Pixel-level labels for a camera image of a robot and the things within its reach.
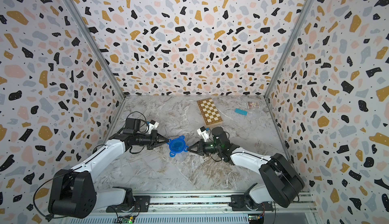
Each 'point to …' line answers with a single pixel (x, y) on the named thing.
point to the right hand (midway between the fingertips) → (188, 151)
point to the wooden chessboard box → (209, 112)
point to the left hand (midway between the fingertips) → (169, 140)
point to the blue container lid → (177, 145)
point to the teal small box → (241, 111)
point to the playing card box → (252, 105)
